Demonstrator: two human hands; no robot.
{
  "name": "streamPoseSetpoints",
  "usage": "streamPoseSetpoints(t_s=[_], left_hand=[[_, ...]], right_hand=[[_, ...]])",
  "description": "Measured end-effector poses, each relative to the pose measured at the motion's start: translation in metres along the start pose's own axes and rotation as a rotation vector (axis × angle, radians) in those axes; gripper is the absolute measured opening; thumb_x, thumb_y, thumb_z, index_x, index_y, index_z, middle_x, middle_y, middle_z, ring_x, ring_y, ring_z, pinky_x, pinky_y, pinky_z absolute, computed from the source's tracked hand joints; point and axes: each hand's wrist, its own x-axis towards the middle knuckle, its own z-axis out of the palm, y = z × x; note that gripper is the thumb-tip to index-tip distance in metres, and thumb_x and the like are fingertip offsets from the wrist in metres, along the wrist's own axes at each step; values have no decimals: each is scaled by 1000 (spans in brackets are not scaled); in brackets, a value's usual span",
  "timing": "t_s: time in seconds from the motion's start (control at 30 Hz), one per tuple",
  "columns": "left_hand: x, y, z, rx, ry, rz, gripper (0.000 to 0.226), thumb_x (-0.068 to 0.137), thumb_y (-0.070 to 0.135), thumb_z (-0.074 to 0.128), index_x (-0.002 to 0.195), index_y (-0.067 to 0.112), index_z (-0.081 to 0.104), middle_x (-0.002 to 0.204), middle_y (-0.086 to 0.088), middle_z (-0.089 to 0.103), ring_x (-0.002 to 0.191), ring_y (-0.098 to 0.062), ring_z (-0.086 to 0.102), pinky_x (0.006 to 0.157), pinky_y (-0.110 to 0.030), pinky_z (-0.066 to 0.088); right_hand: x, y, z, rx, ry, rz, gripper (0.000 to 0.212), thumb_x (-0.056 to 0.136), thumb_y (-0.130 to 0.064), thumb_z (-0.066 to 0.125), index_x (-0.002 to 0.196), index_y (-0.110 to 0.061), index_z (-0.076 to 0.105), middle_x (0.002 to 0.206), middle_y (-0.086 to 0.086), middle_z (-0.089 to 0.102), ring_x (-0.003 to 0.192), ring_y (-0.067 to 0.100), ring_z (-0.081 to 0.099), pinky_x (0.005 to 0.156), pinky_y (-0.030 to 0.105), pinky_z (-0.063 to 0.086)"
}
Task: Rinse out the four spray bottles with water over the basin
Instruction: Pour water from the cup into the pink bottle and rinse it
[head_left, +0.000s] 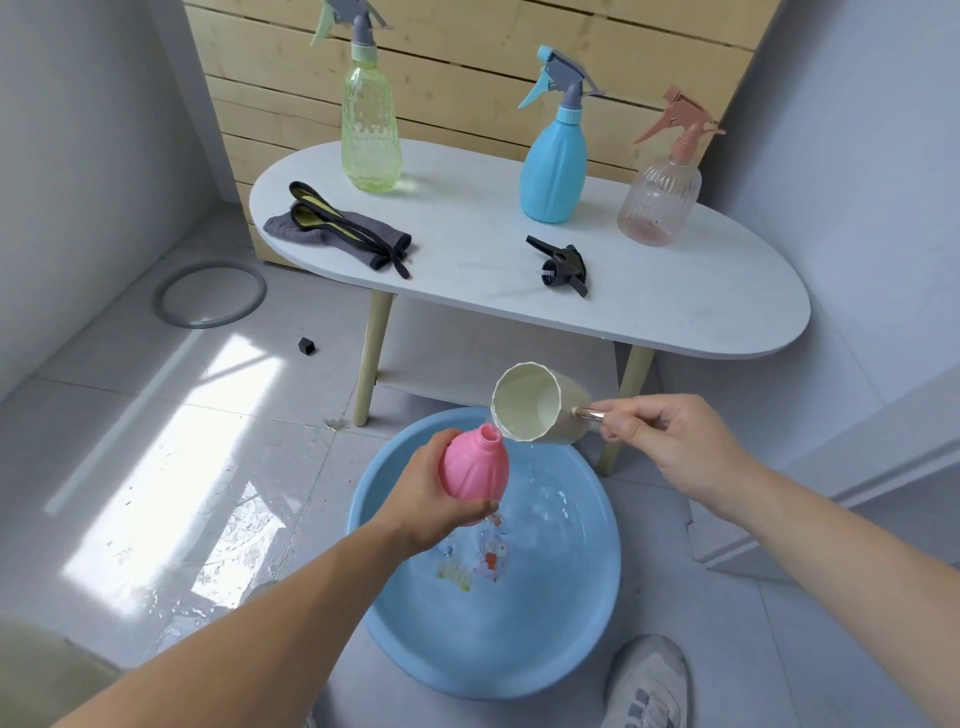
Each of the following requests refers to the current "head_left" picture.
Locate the green grey spray nozzle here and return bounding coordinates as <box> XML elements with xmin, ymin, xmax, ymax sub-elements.
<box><xmin>309</xmin><ymin>0</ymin><xmax>394</xmax><ymax>67</ymax></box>

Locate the orange spray head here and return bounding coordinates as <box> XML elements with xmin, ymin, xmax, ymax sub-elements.
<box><xmin>633</xmin><ymin>83</ymin><xmax>727</xmax><ymax>165</ymax></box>

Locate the clear ribbed spray bottle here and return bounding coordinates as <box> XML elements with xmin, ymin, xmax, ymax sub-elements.
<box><xmin>616</xmin><ymin>157</ymin><xmax>703</xmax><ymax>248</ymax></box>

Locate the black spray nozzle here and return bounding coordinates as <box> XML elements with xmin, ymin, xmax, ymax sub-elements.
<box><xmin>524</xmin><ymin>234</ymin><xmax>589</xmax><ymax>299</ymax></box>

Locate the person's right forearm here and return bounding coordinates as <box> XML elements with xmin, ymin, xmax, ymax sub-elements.
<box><xmin>716</xmin><ymin>461</ymin><xmax>960</xmax><ymax>728</ymax></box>

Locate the person's left hand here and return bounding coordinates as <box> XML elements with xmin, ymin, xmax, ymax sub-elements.
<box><xmin>371</xmin><ymin>428</ymin><xmax>500</xmax><ymax>560</ymax></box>

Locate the grey cloth with black trim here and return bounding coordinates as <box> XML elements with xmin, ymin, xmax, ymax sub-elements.
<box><xmin>262</xmin><ymin>180</ymin><xmax>413</xmax><ymax>281</ymax></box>

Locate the person's right hand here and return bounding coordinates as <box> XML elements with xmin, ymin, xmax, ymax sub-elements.
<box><xmin>590</xmin><ymin>393</ymin><xmax>755</xmax><ymax>523</ymax></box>

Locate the beige cup with metal handle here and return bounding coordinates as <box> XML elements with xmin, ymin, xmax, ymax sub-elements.
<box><xmin>490</xmin><ymin>362</ymin><xmax>607</xmax><ymax>445</ymax></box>

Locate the person's left forearm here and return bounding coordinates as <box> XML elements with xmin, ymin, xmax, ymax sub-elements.
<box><xmin>56</xmin><ymin>513</ymin><xmax>410</xmax><ymax>728</ymax></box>

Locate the grey rubber ring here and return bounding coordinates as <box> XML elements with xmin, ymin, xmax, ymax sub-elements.
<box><xmin>153</xmin><ymin>259</ymin><xmax>269</xmax><ymax>331</ymax></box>

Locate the pink spray bottle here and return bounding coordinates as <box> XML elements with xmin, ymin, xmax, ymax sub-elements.
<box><xmin>437</xmin><ymin>423</ymin><xmax>511</xmax><ymax>526</ymax></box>

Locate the blue grey spray nozzle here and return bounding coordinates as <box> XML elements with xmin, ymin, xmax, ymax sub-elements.
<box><xmin>517</xmin><ymin>44</ymin><xmax>606</xmax><ymax>127</ymax></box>

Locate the blue spray bottle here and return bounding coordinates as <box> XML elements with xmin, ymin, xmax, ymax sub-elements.
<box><xmin>518</xmin><ymin>119</ymin><xmax>589</xmax><ymax>225</ymax></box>

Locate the blue plastic basin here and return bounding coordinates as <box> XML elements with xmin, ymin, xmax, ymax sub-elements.
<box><xmin>346</xmin><ymin>406</ymin><xmax>623</xmax><ymax>701</ymax></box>

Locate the white oval table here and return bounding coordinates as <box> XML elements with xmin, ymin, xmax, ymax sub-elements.
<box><xmin>248</xmin><ymin>137</ymin><xmax>812</xmax><ymax>477</ymax></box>

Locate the person's right white shoe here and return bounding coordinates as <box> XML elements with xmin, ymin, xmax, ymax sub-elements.
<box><xmin>599</xmin><ymin>635</ymin><xmax>693</xmax><ymax>728</ymax></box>

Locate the green clear spray bottle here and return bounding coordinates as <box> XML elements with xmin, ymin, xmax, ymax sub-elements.
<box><xmin>340</xmin><ymin>59</ymin><xmax>403</xmax><ymax>195</ymax></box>

